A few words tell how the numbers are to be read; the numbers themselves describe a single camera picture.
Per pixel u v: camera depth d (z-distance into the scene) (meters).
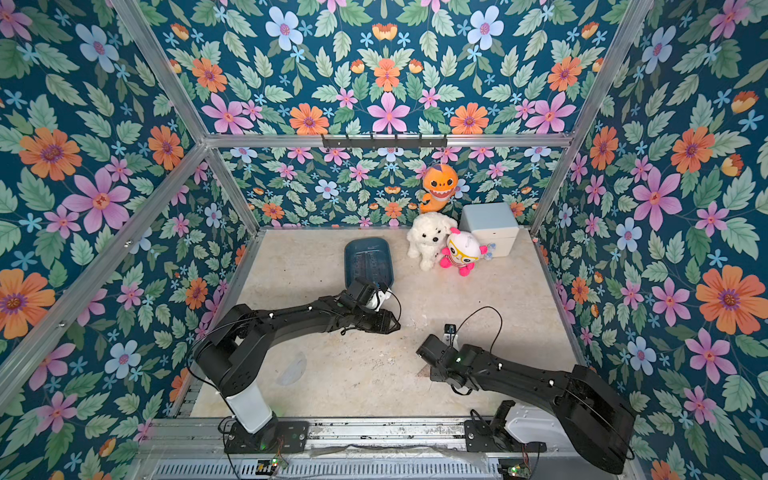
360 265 1.08
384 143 0.93
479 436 0.74
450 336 0.75
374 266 1.08
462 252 0.95
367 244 1.14
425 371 0.84
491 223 1.02
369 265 1.08
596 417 0.41
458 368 0.59
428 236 0.96
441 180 0.96
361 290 0.73
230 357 0.47
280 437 0.73
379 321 0.80
